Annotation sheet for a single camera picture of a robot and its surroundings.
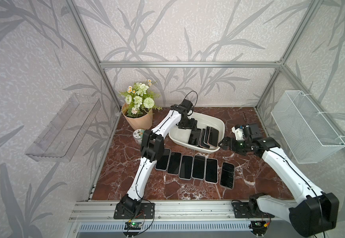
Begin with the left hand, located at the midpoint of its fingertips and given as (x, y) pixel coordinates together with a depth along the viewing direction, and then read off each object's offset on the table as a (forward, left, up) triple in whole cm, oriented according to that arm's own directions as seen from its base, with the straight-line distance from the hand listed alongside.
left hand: (193, 127), depth 98 cm
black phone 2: (-27, -10, -7) cm, 29 cm away
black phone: (-24, -3, -8) cm, 26 cm away
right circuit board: (-53, -31, -10) cm, 63 cm away
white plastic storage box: (-3, +8, -7) cm, 11 cm away
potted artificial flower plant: (+1, +33, +18) cm, 37 cm away
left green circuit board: (-53, +31, -9) cm, 62 cm away
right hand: (-18, -16, +8) cm, 26 cm away
